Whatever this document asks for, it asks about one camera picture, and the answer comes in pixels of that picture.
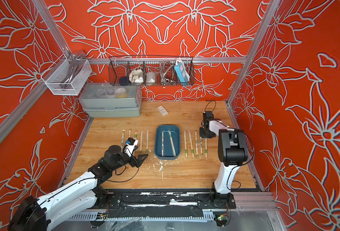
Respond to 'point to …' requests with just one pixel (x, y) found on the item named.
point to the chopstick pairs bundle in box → (163, 142)
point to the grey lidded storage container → (104, 100)
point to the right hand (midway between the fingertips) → (203, 134)
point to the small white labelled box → (163, 110)
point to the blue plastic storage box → (167, 143)
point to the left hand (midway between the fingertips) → (142, 150)
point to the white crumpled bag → (136, 76)
